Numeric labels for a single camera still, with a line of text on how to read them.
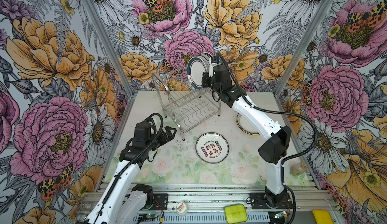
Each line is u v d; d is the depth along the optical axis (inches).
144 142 22.8
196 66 32.8
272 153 19.8
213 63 26.7
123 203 18.3
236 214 27.6
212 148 36.1
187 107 42.7
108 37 35.8
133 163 19.9
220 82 23.9
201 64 31.4
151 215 28.0
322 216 27.8
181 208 25.2
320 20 32.1
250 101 22.3
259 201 28.8
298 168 30.6
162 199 29.5
